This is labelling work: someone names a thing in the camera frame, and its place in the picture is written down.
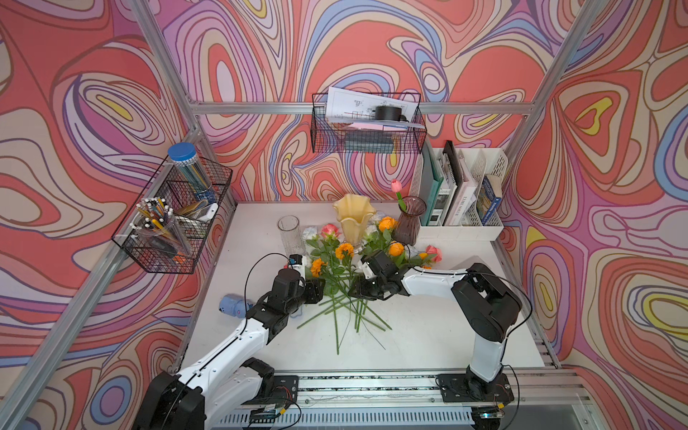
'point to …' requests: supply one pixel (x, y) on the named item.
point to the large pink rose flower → (432, 249)
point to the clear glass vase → (291, 235)
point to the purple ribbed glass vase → (408, 225)
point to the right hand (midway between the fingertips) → (353, 300)
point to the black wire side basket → (193, 211)
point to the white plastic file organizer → (492, 162)
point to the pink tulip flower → (396, 186)
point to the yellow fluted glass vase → (353, 210)
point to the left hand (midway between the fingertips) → (321, 282)
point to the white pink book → (463, 194)
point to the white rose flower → (309, 233)
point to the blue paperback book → (486, 203)
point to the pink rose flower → (330, 228)
